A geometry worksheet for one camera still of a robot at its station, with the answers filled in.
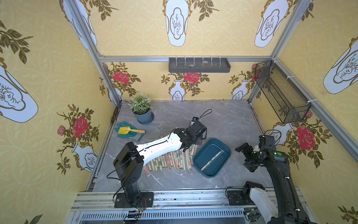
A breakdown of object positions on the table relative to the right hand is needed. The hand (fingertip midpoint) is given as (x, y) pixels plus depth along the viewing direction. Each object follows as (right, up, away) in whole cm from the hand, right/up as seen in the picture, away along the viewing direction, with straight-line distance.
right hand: (239, 154), depth 79 cm
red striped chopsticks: (-40, -10, +6) cm, 42 cm away
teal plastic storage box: (-13, -5, +9) cm, 17 cm away
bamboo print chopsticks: (-7, -2, +11) cm, 13 cm away
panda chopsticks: (-32, -6, +8) cm, 33 cm away
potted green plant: (-61, +28, +16) cm, 69 cm away
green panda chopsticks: (-46, -7, +8) cm, 48 cm away
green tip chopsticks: (-34, -6, +9) cm, 35 cm away
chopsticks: (-36, -6, +9) cm, 38 cm away
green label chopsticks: (-38, -5, +9) cm, 40 cm away
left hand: (-22, +9, +5) cm, 24 cm away
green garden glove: (-69, +8, +19) cm, 72 cm away
